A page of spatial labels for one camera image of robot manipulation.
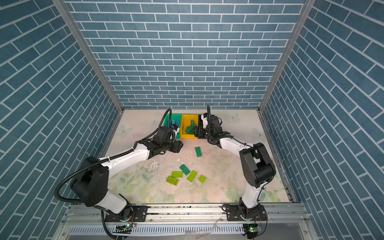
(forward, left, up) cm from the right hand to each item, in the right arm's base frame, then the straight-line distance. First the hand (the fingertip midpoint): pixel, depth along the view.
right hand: (195, 128), depth 93 cm
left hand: (-10, +8, -2) cm, 13 cm away
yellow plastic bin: (+14, +9, -12) cm, 20 cm away
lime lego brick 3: (-25, 0, -13) cm, 28 cm away
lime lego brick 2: (-29, +11, -13) cm, 33 cm away
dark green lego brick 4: (-22, +4, -12) cm, 25 cm away
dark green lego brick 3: (-9, -3, -13) cm, 16 cm away
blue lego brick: (+12, +17, -9) cm, 23 cm away
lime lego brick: (-25, +8, -13) cm, 29 cm away
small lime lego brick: (-27, -6, -12) cm, 30 cm away
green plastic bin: (+12, +15, -5) cm, 20 cm away
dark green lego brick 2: (+13, +4, -10) cm, 17 cm away
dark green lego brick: (+6, +5, -9) cm, 12 cm away
